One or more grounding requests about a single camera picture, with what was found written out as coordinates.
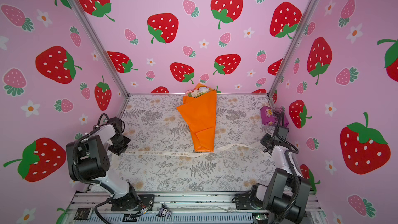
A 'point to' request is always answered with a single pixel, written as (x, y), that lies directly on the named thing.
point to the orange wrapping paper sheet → (200, 114)
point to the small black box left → (83, 213)
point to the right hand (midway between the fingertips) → (268, 139)
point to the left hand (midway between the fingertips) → (125, 148)
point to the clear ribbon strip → (192, 153)
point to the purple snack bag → (273, 116)
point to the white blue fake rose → (204, 89)
